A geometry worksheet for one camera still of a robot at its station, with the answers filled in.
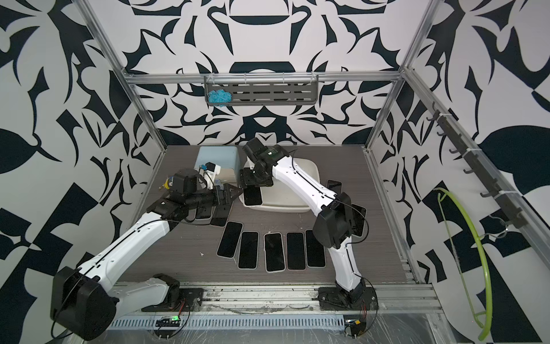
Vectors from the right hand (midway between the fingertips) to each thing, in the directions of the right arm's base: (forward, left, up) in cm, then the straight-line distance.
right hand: (247, 179), depth 84 cm
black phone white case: (-22, -18, -18) cm, 34 cm away
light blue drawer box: (+15, +11, -4) cm, 19 cm away
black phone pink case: (-21, 0, -19) cm, 28 cm away
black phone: (-6, +20, -15) cm, 25 cm away
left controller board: (-43, +26, -21) cm, 55 cm away
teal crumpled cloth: (+31, +12, +15) cm, 37 cm away
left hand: (-6, +4, +3) cm, 8 cm away
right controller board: (-45, -36, -21) cm, 62 cm away
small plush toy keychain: (+8, +39, -14) cm, 42 cm away
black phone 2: (-6, +13, -17) cm, 22 cm away
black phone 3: (-17, +7, -18) cm, 25 cm away
